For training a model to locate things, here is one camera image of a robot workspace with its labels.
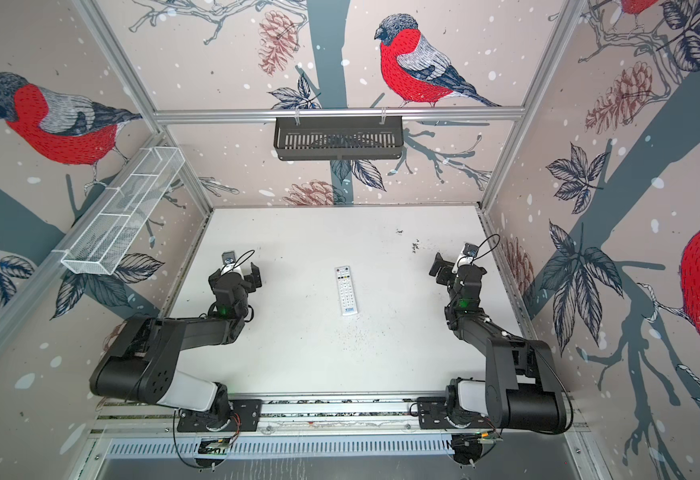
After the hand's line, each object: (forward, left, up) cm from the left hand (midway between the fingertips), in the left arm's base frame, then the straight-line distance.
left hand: (234, 266), depth 90 cm
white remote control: (-3, -34, -9) cm, 36 cm away
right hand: (0, -67, +3) cm, 67 cm away
